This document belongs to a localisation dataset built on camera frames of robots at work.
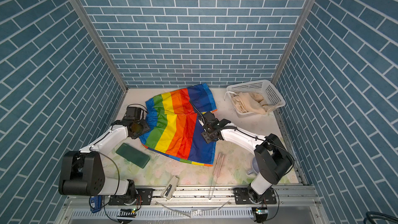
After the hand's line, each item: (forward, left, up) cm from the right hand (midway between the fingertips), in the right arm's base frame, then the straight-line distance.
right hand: (206, 133), depth 89 cm
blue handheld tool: (-38, +48, -3) cm, 61 cm away
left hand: (0, +36, +1) cm, 36 cm away
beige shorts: (+21, -26, +5) cm, 34 cm away
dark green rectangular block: (-14, +42, -7) cm, 44 cm away
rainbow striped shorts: (+10, +23, -3) cm, 25 cm away
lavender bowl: (-16, -26, -1) cm, 31 cm away
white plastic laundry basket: (+34, -45, -4) cm, 56 cm away
